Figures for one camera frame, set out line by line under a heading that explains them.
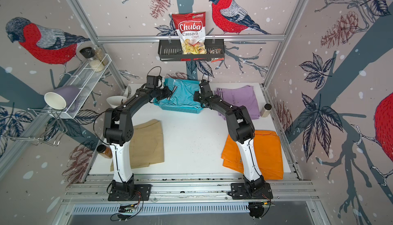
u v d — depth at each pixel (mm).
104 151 788
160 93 876
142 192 728
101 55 861
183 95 1039
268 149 854
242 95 1125
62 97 608
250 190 645
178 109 1005
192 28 809
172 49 949
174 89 1035
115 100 966
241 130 584
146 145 917
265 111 966
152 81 809
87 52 779
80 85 793
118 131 562
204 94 821
